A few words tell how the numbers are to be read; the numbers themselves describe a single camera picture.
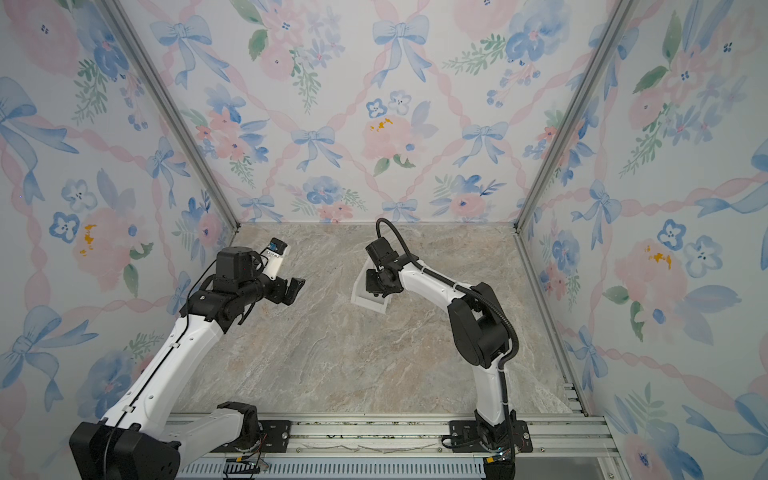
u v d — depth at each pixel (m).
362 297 0.95
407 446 0.73
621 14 0.69
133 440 0.39
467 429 0.74
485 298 0.53
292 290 0.70
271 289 0.69
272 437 0.74
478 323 0.52
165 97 0.84
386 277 0.71
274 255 0.67
